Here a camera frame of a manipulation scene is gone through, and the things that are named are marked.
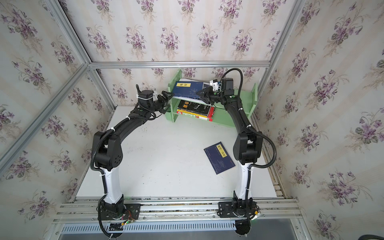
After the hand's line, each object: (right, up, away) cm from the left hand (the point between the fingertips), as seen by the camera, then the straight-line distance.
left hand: (172, 97), depth 90 cm
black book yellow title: (+16, -6, +6) cm, 18 cm away
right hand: (+15, 0, -6) cm, 16 cm away
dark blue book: (+9, +5, +2) cm, 10 cm away
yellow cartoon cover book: (+12, -10, +6) cm, 16 cm away
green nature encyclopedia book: (+14, -12, +6) cm, 19 cm away
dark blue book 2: (+29, -38, +2) cm, 48 cm away
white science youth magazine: (+21, +9, +4) cm, 23 cm away
